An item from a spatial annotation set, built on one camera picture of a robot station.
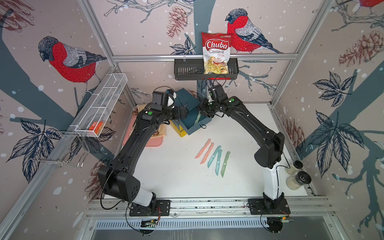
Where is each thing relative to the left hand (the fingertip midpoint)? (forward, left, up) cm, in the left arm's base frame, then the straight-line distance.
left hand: (183, 107), depth 78 cm
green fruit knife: (-19, -24, -30) cm, 43 cm away
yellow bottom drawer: (0, +4, -23) cm, 23 cm away
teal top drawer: (-4, -2, -10) cm, 11 cm away
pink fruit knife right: (-14, -13, -31) cm, 36 cm away
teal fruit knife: (-14, -17, -30) cm, 38 cm away
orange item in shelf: (-14, +38, +2) cm, 41 cm away
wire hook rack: (-27, +44, +6) cm, 52 cm away
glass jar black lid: (-24, -60, -22) cm, 68 cm away
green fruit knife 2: (+5, -8, -15) cm, 18 cm away
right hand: (+3, -6, -4) cm, 8 cm away
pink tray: (-3, +21, -32) cm, 38 cm away
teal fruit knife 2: (-17, -20, -31) cm, 41 cm away
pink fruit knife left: (-8, -11, -30) cm, 33 cm away
